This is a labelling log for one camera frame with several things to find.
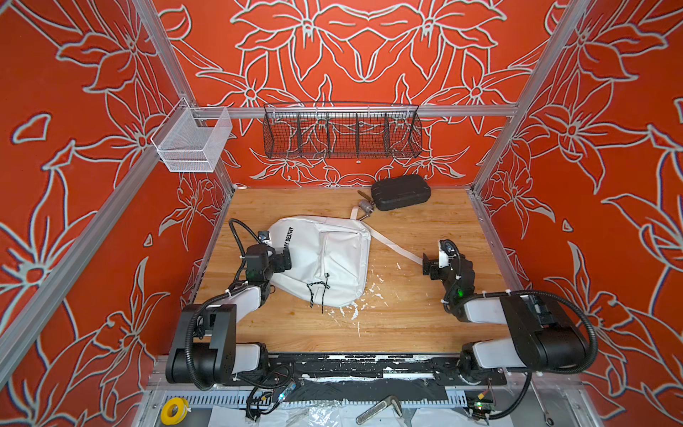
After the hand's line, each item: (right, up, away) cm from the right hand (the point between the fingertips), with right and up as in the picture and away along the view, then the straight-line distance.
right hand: (436, 250), depth 91 cm
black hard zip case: (-8, +22, +20) cm, 31 cm away
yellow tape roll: (-77, -39, -23) cm, 90 cm away
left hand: (-57, 0, +1) cm, 57 cm away
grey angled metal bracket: (-22, -37, -23) cm, 49 cm away
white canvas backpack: (-37, -2, -1) cm, 37 cm away
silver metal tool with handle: (-22, +17, +19) cm, 34 cm away
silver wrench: (+19, -40, -25) cm, 51 cm away
